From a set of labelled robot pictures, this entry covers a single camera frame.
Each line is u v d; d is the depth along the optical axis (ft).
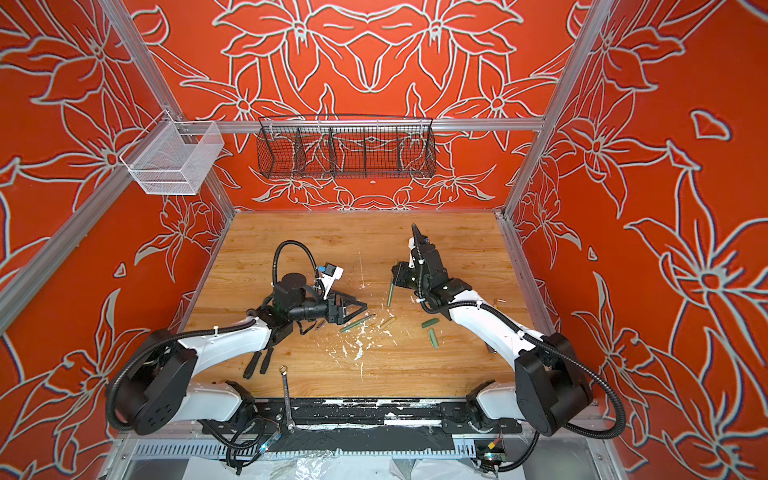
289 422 2.39
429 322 2.95
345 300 2.60
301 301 2.28
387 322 2.94
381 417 2.44
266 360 2.68
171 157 2.98
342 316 2.29
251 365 2.67
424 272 2.05
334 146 3.26
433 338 2.80
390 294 3.15
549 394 1.33
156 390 1.38
